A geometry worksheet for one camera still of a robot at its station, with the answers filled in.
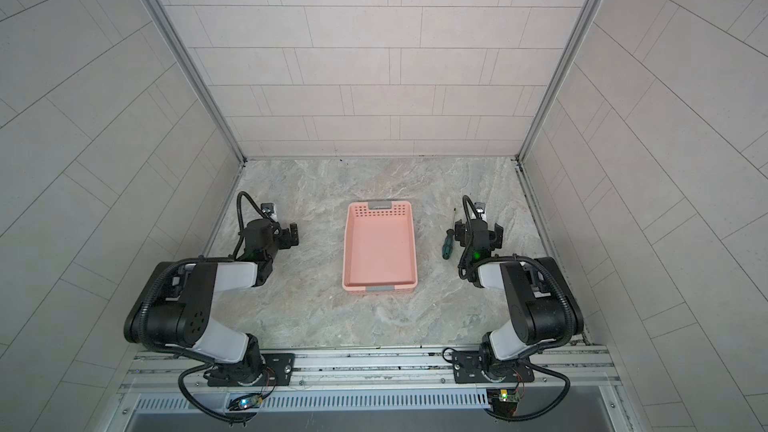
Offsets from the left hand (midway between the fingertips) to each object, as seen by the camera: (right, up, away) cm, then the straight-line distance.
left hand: (287, 218), depth 94 cm
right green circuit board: (+60, -38, -26) cm, 76 cm away
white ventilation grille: (-7, -40, -26) cm, 48 cm away
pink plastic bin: (+29, -10, 0) cm, 31 cm away
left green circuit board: (+3, -37, -30) cm, 47 cm away
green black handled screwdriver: (+51, -9, -4) cm, 51 cm away
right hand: (+61, -1, 0) cm, 61 cm away
